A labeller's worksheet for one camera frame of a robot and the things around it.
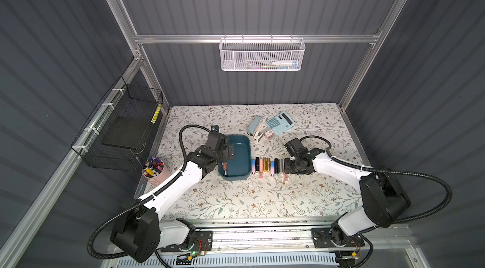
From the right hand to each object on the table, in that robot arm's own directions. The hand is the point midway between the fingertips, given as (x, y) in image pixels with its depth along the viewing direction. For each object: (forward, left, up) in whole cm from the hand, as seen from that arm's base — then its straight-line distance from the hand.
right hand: (290, 167), depth 90 cm
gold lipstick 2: (+3, +10, -2) cm, 11 cm away
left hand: (+3, +31, +12) cm, 33 cm away
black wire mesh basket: (-1, +70, +26) cm, 75 cm away
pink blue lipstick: (+1, +18, -1) cm, 18 cm away
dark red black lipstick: (+1, +32, -3) cm, 32 cm away
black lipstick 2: (+2, +6, -2) cm, 7 cm away
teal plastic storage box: (0, +24, -1) cm, 24 cm away
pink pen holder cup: (-6, +60, +9) cm, 61 cm away
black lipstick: (+3, +16, -2) cm, 16 cm away
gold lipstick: (+3, +12, -2) cm, 13 cm away
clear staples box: (+21, +9, -2) cm, 23 cm away
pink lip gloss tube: (-4, +2, -2) cm, 5 cm away
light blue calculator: (+30, +2, -2) cm, 30 cm away
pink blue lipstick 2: (0, +9, -2) cm, 9 cm away
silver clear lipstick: (+2, +4, -1) cm, 5 cm away
